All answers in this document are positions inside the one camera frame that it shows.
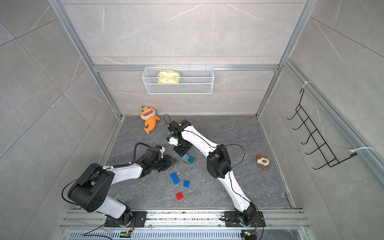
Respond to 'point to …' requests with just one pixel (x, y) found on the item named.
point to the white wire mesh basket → (194, 80)
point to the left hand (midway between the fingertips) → (176, 159)
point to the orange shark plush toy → (148, 113)
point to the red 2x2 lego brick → (179, 196)
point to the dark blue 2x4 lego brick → (174, 178)
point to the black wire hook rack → (328, 157)
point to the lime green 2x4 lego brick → (186, 160)
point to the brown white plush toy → (263, 161)
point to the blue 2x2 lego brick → (186, 183)
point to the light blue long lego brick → (185, 156)
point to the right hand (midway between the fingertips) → (184, 152)
